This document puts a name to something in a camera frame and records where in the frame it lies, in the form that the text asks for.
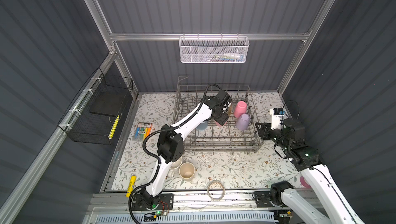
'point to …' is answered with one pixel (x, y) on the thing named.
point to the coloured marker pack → (143, 129)
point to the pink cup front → (240, 108)
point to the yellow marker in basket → (114, 127)
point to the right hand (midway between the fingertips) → (262, 124)
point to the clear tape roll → (224, 189)
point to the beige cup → (186, 171)
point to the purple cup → (242, 123)
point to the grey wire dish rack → (188, 98)
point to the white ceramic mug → (174, 171)
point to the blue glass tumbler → (202, 126)
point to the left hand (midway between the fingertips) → (220, 117)
